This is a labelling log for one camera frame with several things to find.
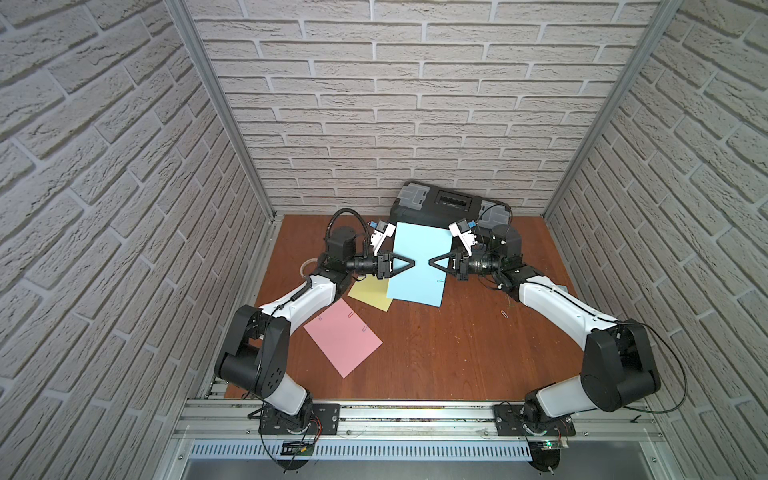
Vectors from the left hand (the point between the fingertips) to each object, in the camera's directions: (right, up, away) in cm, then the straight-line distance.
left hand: (416, 263), depth 75 cm
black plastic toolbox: (+7, +18, +25) cm, 32 cm away
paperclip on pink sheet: (-15, -21, +15) cm, 30 cm away
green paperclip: (+6, -4, +1) cm, 8 cm away
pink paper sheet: (-21, -23, +12) cm, 34 cm away
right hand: (+5, 0, +2) cm, 5 cm away
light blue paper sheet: (+1, -5, +1) cm, 5 cm away
